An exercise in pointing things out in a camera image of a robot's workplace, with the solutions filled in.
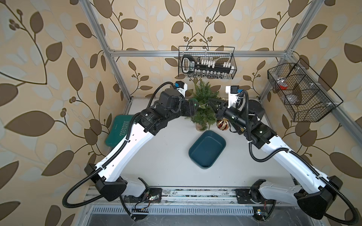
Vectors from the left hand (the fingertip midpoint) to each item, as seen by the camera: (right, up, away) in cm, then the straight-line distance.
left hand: (192, 101), depth 64 cm
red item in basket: (+54, +9, +18) cm, 58 cm away
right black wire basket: (+61, +3, +9) cm, 62 cm away
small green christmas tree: (+7, -7, +13) cm, 17 cm away
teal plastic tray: (+10, -30, +28) cm, 42 cm away
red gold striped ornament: (+17, -12, +13) cm, 25 cm away
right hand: (+7, 0, 0) cm, 7 cm away
